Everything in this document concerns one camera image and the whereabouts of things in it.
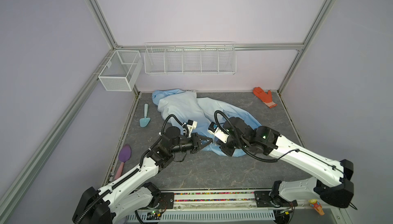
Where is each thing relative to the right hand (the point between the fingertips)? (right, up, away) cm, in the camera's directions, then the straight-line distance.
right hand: (218, 142), depth 70 cm
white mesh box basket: (-62, +39, +29) cm, 79 cm away
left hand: (-3, 0, -3) cm, 4 cm away
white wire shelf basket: (-16, +53, +43) cm, 70 cm away
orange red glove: (+41, +23, +46) cm, 66 cm away
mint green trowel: (-47, +6, +34) cm, 58 cm away
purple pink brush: (-55, -13, +22) cm, 60 cm away
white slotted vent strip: (-38, -35, 0) cm, 52 cm away
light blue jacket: (-20, +17, +29) cm, 39 cm away
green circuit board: (-31, -36, +3) cm, 48 cm away
